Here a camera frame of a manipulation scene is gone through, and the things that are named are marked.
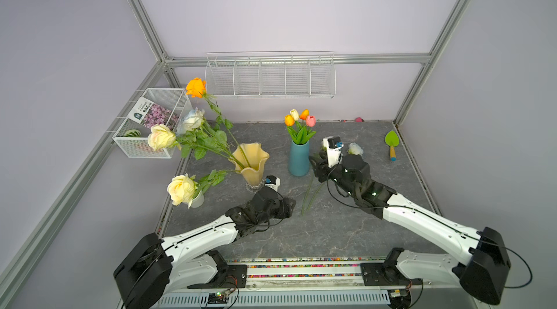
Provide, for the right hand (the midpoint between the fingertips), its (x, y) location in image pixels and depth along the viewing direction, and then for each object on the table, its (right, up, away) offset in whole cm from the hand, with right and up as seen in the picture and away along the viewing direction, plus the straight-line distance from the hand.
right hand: (313, 154), depth 74 cm
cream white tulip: (-6, +15, +6) cm, 17 cm away
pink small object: (+33, +17, +50) cm, 62 cm away
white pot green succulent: (-44, -19, +10) cm, 49 cm away
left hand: (-9, -19, +7) cm, 22 cm away
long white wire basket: (-17, +36, +25) cm, 47 cm away
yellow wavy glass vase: (-25, -3, +12) cm, 28 cm away
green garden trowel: (+46, +5, +38) cm, 60 cm away
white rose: (+23, +1, +28) cm, 36 cm away
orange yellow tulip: (-2, +15, +8) cm, 17 cm away
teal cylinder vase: (-4, -3, +14) cm, 15 cm away
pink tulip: (-1, +12, +3) cm, 12 cm away
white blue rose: (-40, +7, -4) cm, 41 cm away
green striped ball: (-60, +7, -4) cm, 61 cm away
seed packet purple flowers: (-57, +14, 0) cm, 59 cm away
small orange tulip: (-9, +12, +4) cm, 15 cm away
